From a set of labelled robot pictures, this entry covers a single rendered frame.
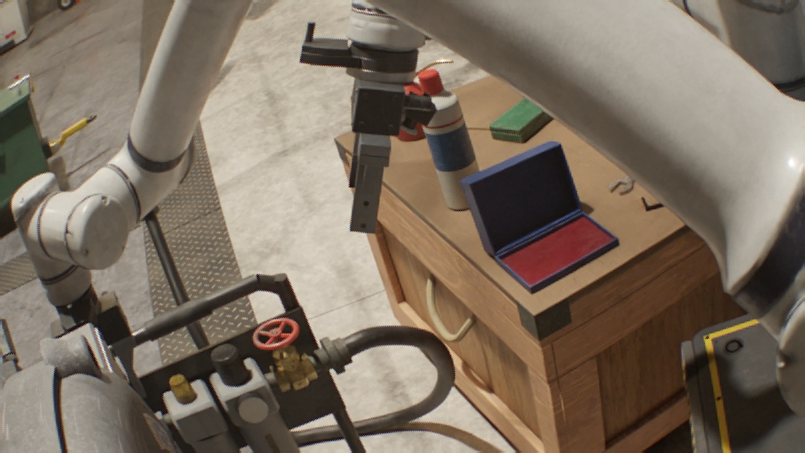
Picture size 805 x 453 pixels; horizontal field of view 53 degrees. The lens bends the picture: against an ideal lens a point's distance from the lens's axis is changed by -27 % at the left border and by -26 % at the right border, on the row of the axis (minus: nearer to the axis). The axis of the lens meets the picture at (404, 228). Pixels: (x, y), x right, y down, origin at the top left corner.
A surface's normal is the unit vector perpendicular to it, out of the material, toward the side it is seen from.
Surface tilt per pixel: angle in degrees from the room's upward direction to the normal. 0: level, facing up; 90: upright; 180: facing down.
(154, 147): 108
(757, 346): 0
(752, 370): 0
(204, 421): 90
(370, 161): 83
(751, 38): 90
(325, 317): 0
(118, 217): 89
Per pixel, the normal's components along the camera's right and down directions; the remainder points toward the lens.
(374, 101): 0.06, 0.36
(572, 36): -0.37, 0.25
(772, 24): -0.17, 0.52
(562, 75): -0.51, 0.51
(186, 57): -0.15, 0.77
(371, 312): -0.27, -0.84
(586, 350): 0.38, 0.36
